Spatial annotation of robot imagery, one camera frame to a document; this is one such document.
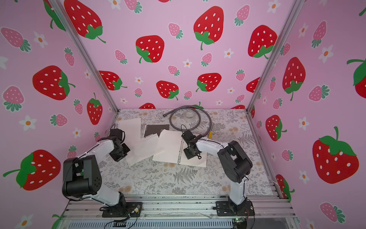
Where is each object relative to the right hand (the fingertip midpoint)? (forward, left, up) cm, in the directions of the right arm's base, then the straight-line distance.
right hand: (192, 152), depth 95 cm
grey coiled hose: (+38, +20, 0) cm, 43 cm away
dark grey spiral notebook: (+17, +33, 0) cm, 37 cm away
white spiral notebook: (+7, +15, -1) cm, 16 cm away
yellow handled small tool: (+15, -12, 0) cm, 20 cm away
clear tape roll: (+35, +5, -1) cm, 35 cm away
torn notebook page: (0, +34, 0) cm, 34 cm away
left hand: (-6, +44, +2) cm, 44 cm away
